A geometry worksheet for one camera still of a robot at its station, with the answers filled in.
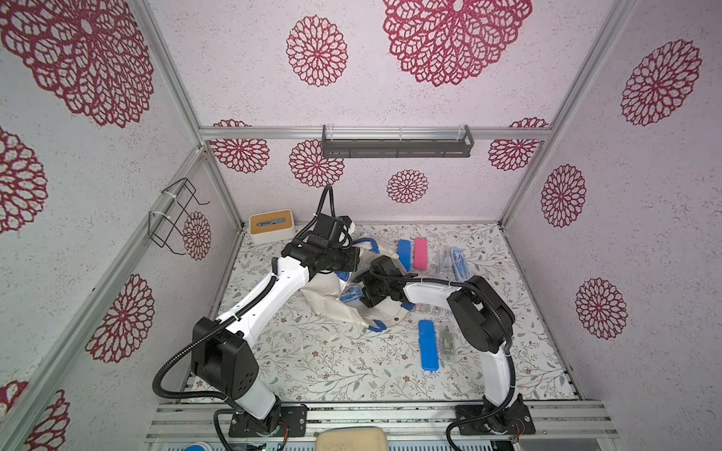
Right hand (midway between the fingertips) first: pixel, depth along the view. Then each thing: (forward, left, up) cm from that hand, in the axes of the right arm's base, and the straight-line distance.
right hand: (349, 282), depth 95 cm
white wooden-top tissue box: (+25, +33, 0) cm, 42 cm away
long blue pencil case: (-19, -25, -6) cm, 32 cm away
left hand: (-3, -4, +16) cm, 17 cm away
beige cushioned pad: (-44, -3, -2) cm, 44 cm away
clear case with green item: (-19, -31, -5) cm, 37 cm away
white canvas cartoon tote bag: (-14, +2, +17) cm, 22 cm away
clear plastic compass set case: (+15, -36, -7) cm, 40 cm away
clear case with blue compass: (+13, -41, -6) cm, 43 cm away
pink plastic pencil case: (+18, -27, -7) cm, 33 cm away
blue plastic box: (+18, -20, -7) cm, 28 cm away
